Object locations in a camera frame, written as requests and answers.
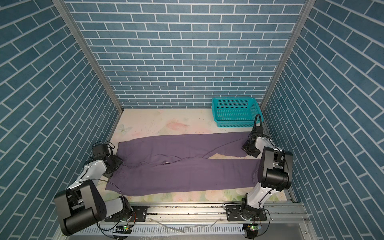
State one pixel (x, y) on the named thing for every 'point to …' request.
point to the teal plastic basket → (235, 112)
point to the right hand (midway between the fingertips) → (246, 148)
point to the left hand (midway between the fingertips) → (117, 163)
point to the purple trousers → (176, 162)
